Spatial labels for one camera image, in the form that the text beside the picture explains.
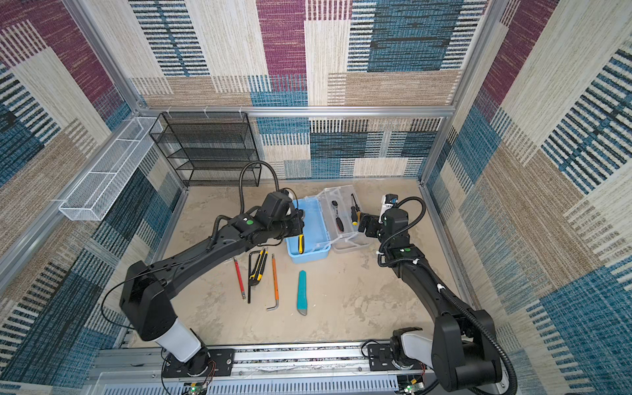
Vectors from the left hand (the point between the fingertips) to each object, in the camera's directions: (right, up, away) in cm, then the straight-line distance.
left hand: (304, 222), depth 81 cm
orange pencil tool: (-11, -22, +8) cm, 26 cm away
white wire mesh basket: (-60, +9, -9) cm, 61 cm away
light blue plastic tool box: (+9, 0, +12) cm, 15 cm away
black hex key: (-20, -19, +9) cm, 30 cm away
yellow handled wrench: (-1, -7, -2) cm, 7 cm away
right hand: (+23, +1, +5) cm, 24 cm away
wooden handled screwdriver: (+19, +3, +13) cm, 23 cm away
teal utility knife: (-1, -25, +4) cm, 26 cm away
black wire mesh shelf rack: (-45, +30, +29) cm, 61 cm away
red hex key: (-24, -20, +8) cm, 32 cm away
